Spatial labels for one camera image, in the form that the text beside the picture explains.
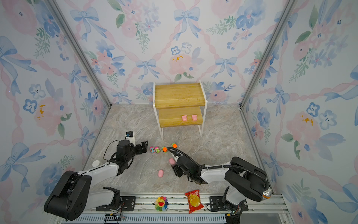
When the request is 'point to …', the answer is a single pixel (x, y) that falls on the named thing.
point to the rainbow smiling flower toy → (161, 203)
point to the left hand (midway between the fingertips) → (142, 140)
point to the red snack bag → (194, 200)
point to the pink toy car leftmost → (152, 150)
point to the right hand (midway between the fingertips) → (175, 162)
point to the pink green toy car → (157, 150)
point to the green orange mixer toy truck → (164, 149)
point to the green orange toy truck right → (174, 145)
